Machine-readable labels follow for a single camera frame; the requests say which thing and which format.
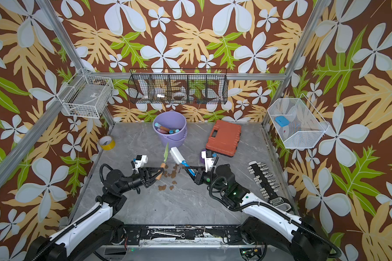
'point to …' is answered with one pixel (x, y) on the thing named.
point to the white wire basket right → (306, 126)
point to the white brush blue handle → (179, 159)
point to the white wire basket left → (88, 97)
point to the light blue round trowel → (177, 130)
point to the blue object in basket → (282, 120)
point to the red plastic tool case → (224, 138)
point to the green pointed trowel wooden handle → (164, 128)
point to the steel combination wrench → (153, 231)
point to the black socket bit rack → (269, 187)
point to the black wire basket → (178, 86)
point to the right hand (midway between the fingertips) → (184, 169)
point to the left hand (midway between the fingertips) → (163, 170)
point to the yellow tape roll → (106, 143)
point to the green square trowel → (164, 163)
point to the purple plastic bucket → (171, 128)
